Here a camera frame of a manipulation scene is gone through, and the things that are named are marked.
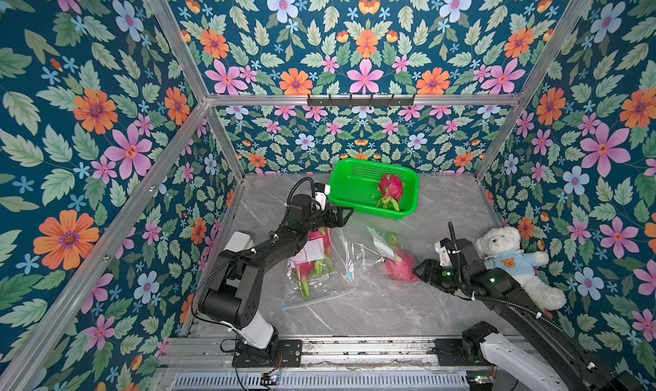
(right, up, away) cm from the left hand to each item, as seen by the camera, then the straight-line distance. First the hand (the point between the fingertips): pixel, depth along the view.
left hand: (346, 207), depth 86 cm
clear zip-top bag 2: (+11, -15, -11) cm, 21 cm away
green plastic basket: (+3, +9, +29) cm, 31 cm away
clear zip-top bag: (-8, -26, -5) cm, 28 cm away
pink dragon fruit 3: (+18, -19, -4) cm, 26 cm away
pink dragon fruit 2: (+18, +7, +18) cm, 27 cm away
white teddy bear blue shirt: (+53, -13, 0) cm, 55 cm away
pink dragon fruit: (-13, -22, 0) cm, 25 cm away
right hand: (+23, -19, -8) cm, 31 cm away
